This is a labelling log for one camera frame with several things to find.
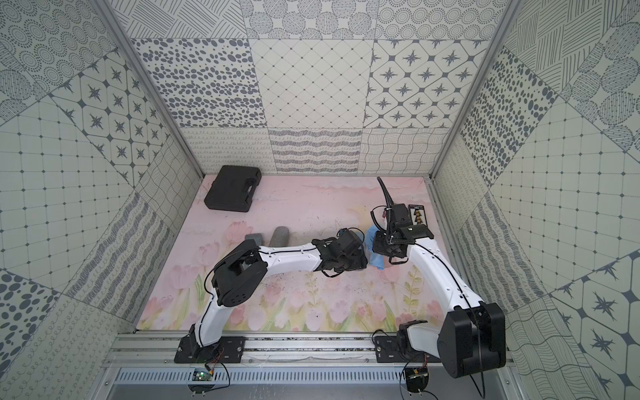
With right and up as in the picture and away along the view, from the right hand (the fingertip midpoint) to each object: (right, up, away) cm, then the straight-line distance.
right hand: (380, 250), depth 83 cm
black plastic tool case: (-61, +22, +27) cm, 70 cm away
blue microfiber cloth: (-2, -3, -2) cm, 4 cm away
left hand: (-3, -8, +2) cm, 9 cm away
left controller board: (-55, -34, -12) cm, 66 cm away
